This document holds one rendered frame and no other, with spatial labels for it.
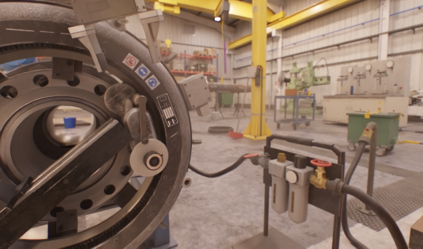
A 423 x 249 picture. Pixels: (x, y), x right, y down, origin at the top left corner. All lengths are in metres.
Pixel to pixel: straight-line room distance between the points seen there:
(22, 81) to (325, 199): 1.08
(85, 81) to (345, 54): 12.27
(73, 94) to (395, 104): 6.20
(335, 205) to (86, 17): 0.97
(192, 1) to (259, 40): 9.19
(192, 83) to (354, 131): 3.01
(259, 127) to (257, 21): 2.00
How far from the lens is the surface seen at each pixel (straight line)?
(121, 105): 0.66
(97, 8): 0.50
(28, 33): 0.63
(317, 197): 0.99
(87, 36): 0.53
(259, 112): 4.07
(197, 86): 0.73
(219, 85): 7.93
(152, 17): 0.46
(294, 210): 0.98
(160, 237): 1.21
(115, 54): 0.62
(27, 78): 0.75
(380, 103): 6.09
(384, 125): 3.40
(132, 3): 0.47
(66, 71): 0.73
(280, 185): 1.00
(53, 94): 0.74
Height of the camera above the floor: 0.74
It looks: 5 degrees down
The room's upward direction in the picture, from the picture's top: straight up
